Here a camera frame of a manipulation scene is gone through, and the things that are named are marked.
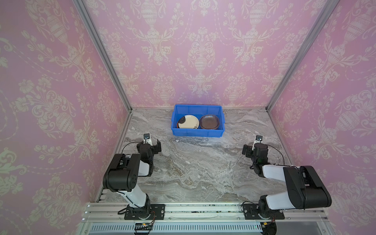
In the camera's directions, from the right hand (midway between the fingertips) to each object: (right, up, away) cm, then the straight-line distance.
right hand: (254, 145), depth 93 cm
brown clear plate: (-27, +15, +17) cm, 35 cm away
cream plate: (-43, +15, +15) cm, 48 cm away
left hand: (-67, +3, +2) cm, 67 cm away
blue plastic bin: (-35, +24, +23) cm, 48 cm away
